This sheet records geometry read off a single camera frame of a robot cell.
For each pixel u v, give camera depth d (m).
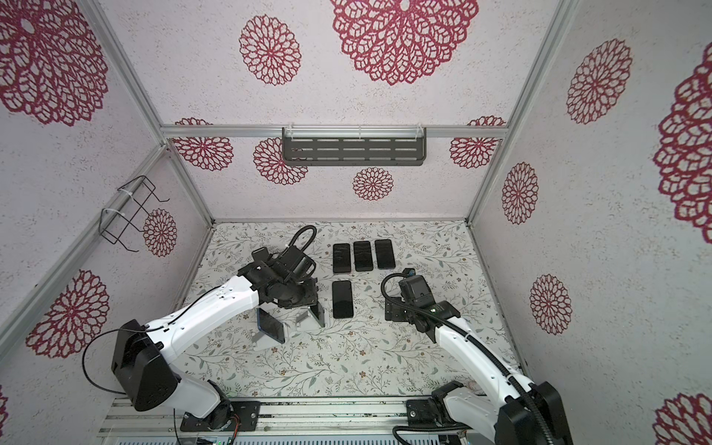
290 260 0.62
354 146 0.96
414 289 0.63
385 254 1.10
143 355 0.40
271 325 0.92
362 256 1.07
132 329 0.42
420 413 0.75
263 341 0.86
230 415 0.72
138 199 0.81
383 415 0.75
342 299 0.98
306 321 0.89
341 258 1.09
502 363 0.45
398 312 0.74
